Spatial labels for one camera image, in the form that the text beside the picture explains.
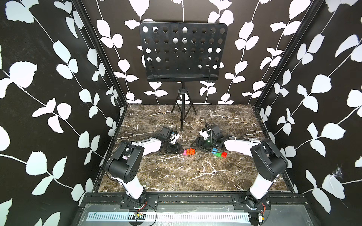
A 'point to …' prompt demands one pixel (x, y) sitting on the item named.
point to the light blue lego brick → (214, 150)
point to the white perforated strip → (128, 215)
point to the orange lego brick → (188, 151)
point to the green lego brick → (218, 154)
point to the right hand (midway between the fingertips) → (192, 145)
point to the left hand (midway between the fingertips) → (181, 149)
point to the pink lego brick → (185, 153)
